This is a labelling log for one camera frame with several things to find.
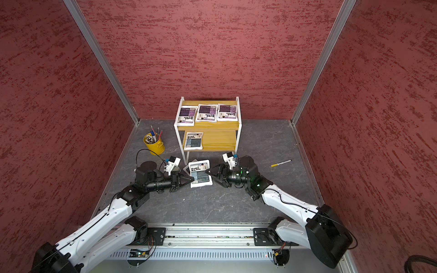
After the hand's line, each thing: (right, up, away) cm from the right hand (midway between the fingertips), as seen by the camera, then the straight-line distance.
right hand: (207, 179), depth 72 cm
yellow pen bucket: (-33, +11, +26) cm, 43 cm away
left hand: (-6, -2, 0) cm, 7 cm away
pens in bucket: (-35, +18, +27) cm, 47 cm away
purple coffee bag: (-10, +28, +4) cm, 30 cm away
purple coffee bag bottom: (+9, +30, +5) cm, 31 cm away
